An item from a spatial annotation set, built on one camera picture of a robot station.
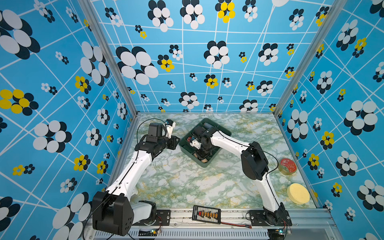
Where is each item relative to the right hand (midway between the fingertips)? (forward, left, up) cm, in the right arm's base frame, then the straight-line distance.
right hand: (201, 157), depth 93 cm
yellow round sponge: (-21, -51, 0) cm, 55 cm away
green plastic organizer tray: (+1, +5, +7) cm, 9 cm away
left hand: (+3, +13, +17) cm, 22 cm away
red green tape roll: (-6, -51, +1) cm, 51 cm away
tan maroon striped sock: (-5, -2, +5) cm, 7 cm away
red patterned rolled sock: (+11, +8, +5) cm, 14 cm away
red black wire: (-36, -22, -2) cm, 42 cm away
